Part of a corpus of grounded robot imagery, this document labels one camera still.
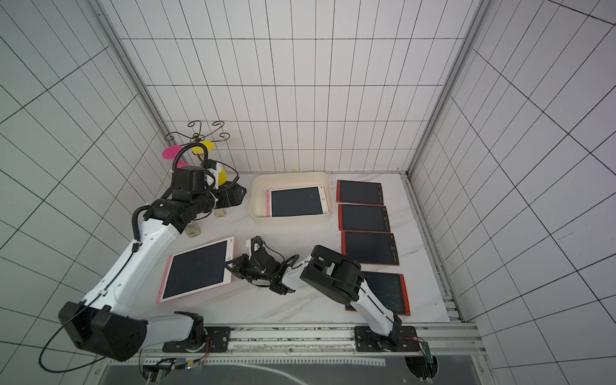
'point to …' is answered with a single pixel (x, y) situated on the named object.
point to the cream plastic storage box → (261, 183)
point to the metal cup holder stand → (198, 137)
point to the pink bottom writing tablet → (306, 200)
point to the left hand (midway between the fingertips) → (233, 196)
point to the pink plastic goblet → (171, 153)
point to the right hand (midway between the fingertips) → (224, 257)
